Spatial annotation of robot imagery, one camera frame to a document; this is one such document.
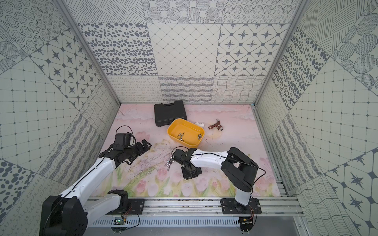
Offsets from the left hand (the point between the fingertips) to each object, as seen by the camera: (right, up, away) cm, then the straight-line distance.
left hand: (145, 145), depth 85 cm
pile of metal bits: (+13, -12, +3) cm, 18 cm away
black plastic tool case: (+7, +19, +25) cm, 32 cm away
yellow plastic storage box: (+24, +5, +19) cm, 31 cm away
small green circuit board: (-8, -35, -13) cm, 38 cm away
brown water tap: (+46, +12, +20) cm, 51 cm away
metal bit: (+20, +3, +16) cm, 26 cm away
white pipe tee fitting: (+35, +11, +19) cm, 41 cm away
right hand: (+28, -18, -1) cm, 33 cm away
